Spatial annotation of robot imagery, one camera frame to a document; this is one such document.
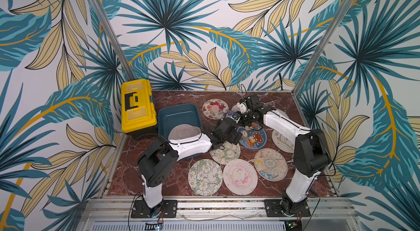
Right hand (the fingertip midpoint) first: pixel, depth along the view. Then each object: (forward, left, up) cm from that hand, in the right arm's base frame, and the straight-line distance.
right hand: (232, 121), depth 91 cm
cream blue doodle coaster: (-21, -20, -12) cm, 31 cm away
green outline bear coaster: (-14, +1, -11) cm, 18 cm away
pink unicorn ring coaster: (-27, -2, -11) cm, 29 cm away
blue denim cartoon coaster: (-4, -14, -11) cm, 18 cm away
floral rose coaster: (+17, +9, -10) cm, 22 cm away
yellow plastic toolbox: (+1, +50, +7) cm, 50 cm away
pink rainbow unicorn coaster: (0, +28, -9) cm, 30 cm away
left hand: (-5, +1, 0) cm, 6 cm away
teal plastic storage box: (+12, +38, -9) cm, 41 cm away
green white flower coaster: (-27, +16, -11) cm, 33 cm away
